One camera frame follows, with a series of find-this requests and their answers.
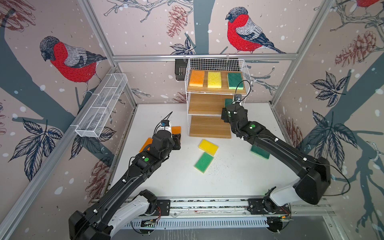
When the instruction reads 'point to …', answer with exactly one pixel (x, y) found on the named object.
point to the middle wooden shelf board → (207, 103)
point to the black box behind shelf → (180, 67)
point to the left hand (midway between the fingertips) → (177, 134)
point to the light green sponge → (204, 163)
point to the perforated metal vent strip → (174, 223)
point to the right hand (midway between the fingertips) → (228, 111)
